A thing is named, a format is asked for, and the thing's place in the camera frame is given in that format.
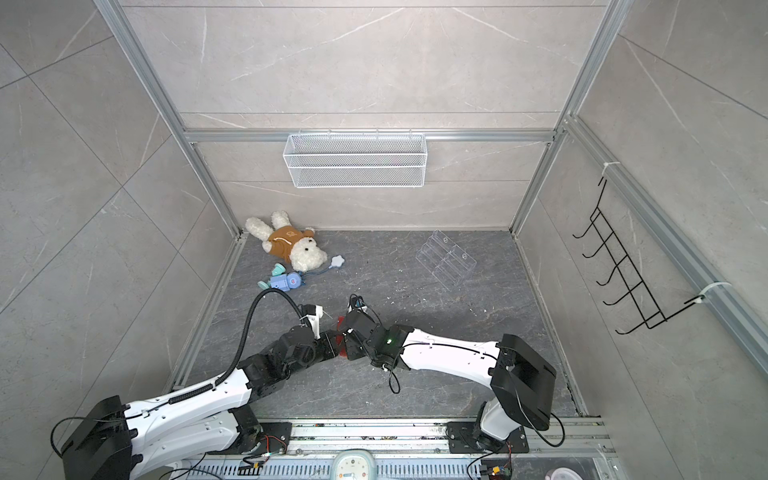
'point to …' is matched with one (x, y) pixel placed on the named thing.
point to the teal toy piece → (279, 269)
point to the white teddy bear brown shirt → (283, 240)
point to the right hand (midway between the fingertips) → (352, 336)
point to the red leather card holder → (339, 338)
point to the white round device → (354, 464)
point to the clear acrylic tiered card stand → (450, 263)
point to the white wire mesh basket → (356, 161)
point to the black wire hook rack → (637, 297)
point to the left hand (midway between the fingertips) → (350, 330)
